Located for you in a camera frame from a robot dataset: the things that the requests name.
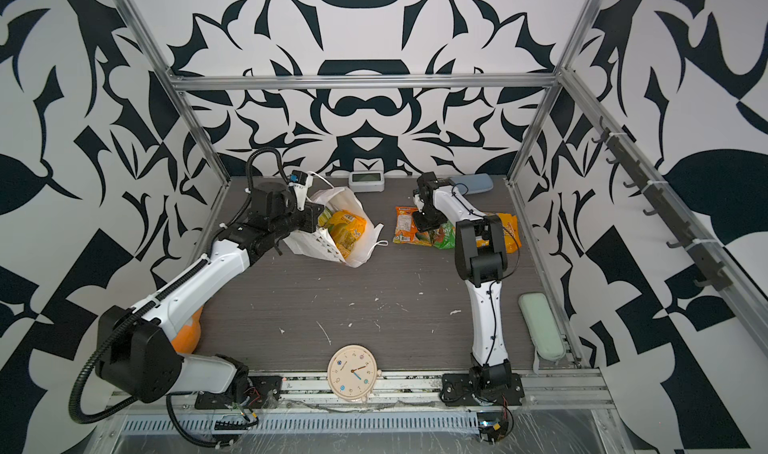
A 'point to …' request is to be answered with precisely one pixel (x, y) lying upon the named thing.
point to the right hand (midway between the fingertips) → (427, 223)
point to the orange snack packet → (406, 227)
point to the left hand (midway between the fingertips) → (322, 199)
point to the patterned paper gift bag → (317, 243)
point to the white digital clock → (367, 181)
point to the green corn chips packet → (443, 237)
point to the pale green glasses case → (542, 326)
